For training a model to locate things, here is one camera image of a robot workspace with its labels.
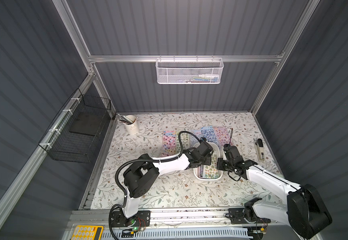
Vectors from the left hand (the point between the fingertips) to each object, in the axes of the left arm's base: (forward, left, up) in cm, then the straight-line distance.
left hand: (213, 161), depth 84 cm
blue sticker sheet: (+28, -2, -8) cm, 29 cm away
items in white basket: (+44, +4, +26) cm, 51 cm away
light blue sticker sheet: (+7, +12, +11) cm, 18 cm away
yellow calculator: (-32, +63, -8) cm, 71 cm away
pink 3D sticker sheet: (+24, -12, -8) cm, 28 cm away
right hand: (+1, -5, -4) cm, 6 cm away
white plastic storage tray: (-3, +8, -8) cm, 11 cm away
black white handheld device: (+11, -33, -5) cm, 35 cm away
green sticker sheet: (+23, +15, -8) cm, 29 cm away
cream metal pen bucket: (+26, +51, -2) cm, 57 cm away
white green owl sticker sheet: (-3, +1, -6) cm, 7 cm away
